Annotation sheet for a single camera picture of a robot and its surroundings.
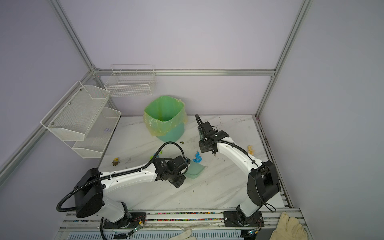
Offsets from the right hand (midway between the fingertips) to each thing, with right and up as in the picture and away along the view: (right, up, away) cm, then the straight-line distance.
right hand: (204, 145), depth 86 cm
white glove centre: (-10, -41, -17) cm, 45 cm away
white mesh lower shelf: (-67, +5, +7) cm, 68 cm away
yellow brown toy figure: (-56, -12, +7) cm, 58 cm away
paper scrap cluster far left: (-29, -6, +12) cm, 32 cm away
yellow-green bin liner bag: (-28, +20, +22) cm, 41 cm away
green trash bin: (-20, +5, +9) cm, 22 cm away
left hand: (-14, -19, -7) cm, 25 cm away
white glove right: (+40, -39, -16) cm, 58 cm away
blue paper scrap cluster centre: (-4, -10, +9) cm, 14 cm away
